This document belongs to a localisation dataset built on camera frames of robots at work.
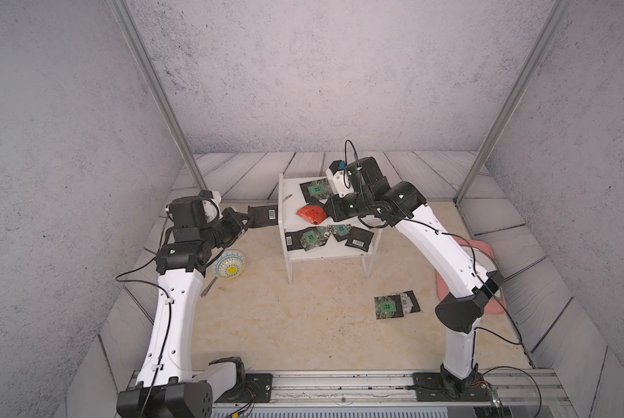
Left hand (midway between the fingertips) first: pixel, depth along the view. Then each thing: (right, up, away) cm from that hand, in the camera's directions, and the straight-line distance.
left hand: (257, 215), depth 70 cm
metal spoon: (-23, -25, +23) cm, 41 cm away
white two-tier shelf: (+8, +5, +7) cm, 12 cm away
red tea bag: (+15, 0, +1) cm, 15 cm away
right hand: (+18, +2, +1) cm, 18 cm away
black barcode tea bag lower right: (+30, -8, +17) cm, 35 cm away
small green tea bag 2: (+24, -5, +20) cm, 31 cm away
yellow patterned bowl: (-17, -18, +29) cm, 38 cm away
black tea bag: (+1, 0, +1) cm, 2 cm away
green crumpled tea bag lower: (+15, -7, +17) cm, 23 cm away
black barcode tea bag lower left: (+8, -8, +17) cm, 20 cm away
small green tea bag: (+39, -30, +17) cm, 52 cm away
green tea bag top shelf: (+16, +8, +8) cm, 19 cm away
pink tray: (+78, -14, +29) cm, 85 cm away
